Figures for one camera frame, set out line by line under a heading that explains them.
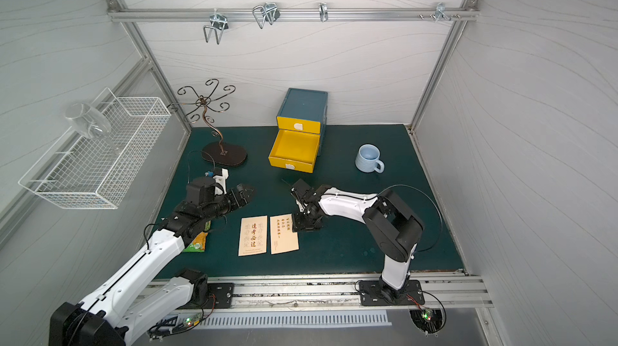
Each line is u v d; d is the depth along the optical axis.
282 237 0.86
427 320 0.72
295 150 1.01
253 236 0.86
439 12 0.77
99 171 0.67
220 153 1.08
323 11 0.78
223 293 0.74
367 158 1.00
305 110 1.01
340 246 0.88
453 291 0.77
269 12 0.75
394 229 0.47
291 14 0.78
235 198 0.70
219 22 0.78
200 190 0.59
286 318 0.70
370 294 0.74
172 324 0.67
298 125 0.96
